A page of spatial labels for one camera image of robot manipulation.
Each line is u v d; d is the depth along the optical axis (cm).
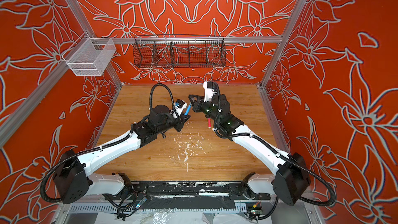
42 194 38
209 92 64
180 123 69
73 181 39
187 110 71
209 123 97
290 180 39
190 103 69
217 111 53
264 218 67
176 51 101
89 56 91
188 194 73
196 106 63
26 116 55
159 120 58
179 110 65
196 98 66
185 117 73
